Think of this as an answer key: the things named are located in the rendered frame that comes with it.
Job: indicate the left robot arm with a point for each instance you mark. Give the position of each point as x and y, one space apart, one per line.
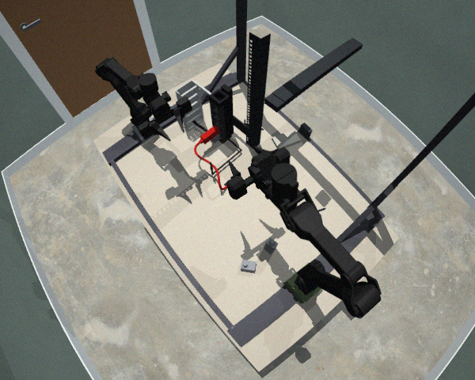
306 222

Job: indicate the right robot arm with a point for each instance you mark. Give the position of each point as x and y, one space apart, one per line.
124 81

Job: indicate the red power plug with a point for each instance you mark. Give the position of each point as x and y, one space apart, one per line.
209 135

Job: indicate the black perforated rack post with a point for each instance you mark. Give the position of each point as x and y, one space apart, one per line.
259 69

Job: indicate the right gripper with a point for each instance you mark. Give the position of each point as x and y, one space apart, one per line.
183 107

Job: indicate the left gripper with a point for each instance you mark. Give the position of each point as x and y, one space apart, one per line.
237 186

